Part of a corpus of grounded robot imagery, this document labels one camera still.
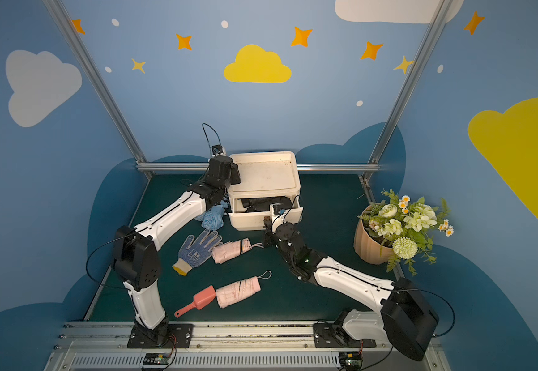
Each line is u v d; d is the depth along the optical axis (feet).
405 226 2.20
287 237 1.93
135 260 1.58
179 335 2.46
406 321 1.34
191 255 3.05
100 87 2.82
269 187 2.83
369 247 2.69
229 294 2.62
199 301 2.63
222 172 2.17
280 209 2.22
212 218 3.22
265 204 2.81
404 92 2.92
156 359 2.35
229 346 2.41
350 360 2.39
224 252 2.97
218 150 2.47
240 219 2.71
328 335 2.45
